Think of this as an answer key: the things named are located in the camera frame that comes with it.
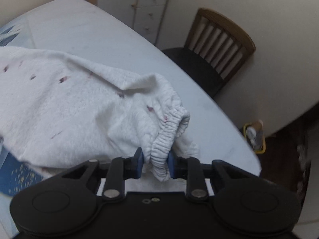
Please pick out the light grey printed sweatshirt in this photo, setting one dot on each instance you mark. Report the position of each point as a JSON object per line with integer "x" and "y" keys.
{"x": 59, "y": 110}

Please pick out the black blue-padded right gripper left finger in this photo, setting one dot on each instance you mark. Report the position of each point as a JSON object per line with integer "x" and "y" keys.
{"x": 91, "y": 173}

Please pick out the wooden slatted chair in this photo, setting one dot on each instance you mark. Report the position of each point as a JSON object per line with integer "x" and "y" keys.
{"x": 214, "y": 51}

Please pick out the blue whale print table mat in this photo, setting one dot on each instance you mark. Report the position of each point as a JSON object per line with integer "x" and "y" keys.
{"x": 15, "y": 175}

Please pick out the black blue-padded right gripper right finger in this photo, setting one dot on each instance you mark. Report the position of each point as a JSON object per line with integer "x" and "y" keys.
{"x": 218, "y": 172}

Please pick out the white drawer cabinet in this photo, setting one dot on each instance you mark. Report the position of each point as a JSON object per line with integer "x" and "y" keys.
{"x": 143, "y": 16}

